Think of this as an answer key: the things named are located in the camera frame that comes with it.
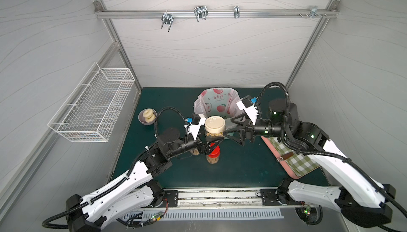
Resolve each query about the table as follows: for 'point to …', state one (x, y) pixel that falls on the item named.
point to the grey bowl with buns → (147, 116)
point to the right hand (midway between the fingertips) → (227, 126)
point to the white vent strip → (205, 214)
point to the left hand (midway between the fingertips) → (217, 134)
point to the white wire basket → (90, 113)
